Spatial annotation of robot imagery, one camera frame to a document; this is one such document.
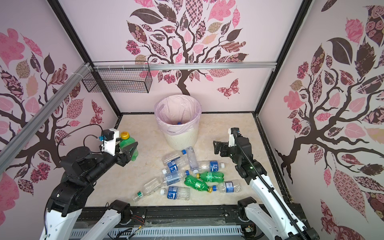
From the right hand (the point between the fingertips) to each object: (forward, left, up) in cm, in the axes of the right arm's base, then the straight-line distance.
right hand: (222, 140), depth 77 cm
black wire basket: (+64, +76, -5) cm, 100 cm away
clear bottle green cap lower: (-18, +42, -22) cm, 51 cm away
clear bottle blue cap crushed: (+2, +26, -20) cm, 33 cm away
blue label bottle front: (-21, +26, -17) cm, 37 cm away
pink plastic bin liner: (+28, +26, -9) cm, 39 cm away
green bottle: (-13, +6, -17) cm, 22 cm away
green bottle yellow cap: (-17, +14, -17) cm, 28 cm away
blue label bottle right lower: (-19, -3, -17) cm, 26 cm away
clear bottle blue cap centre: (-13, +28, -17) cm, 35 cm away
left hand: (-9, +41, +13) cm, 44 cm away
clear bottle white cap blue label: (-7, +6, -17) cm, 19 cm away
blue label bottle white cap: (-6, +26, -17) cm, 32 cm away
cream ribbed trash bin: (+6, +23, -11) cm, 26 cm away
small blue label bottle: (+26, +26, -16) cm, 40 cm away
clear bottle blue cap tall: (-1, +16, -20) cm, 26 cm away
